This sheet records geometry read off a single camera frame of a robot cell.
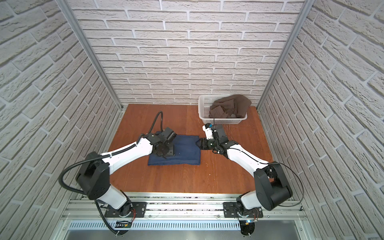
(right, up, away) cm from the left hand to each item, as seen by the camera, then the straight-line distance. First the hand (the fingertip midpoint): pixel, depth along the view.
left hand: (171, 150), depth 87 cm
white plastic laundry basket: (+21, +33, +31) cm, 50 cm away
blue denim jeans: (+9, -2, +6) cm, 11 cm away
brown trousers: (+42, +29, +23) cm, 56 cm away
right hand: (+16, +6, -1) cm, 17 cm away
